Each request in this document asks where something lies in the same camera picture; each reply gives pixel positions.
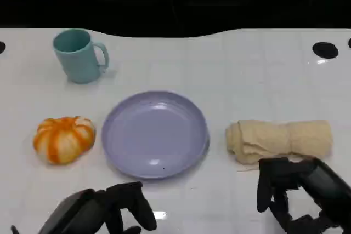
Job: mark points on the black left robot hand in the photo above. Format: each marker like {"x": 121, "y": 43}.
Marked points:
{"x": 82, "y": 214}

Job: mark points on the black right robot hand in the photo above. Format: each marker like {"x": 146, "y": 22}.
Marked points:
{"x": 321, "y": 184}

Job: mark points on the beige towel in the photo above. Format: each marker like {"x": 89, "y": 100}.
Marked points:
{"x": 282, "y": 139}

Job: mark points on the lilac plate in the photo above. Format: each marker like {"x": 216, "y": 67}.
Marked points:
{"x": 153, "y": 132}

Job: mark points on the pale green mug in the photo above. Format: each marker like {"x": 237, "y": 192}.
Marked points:
{"x": 78, "y": 58}

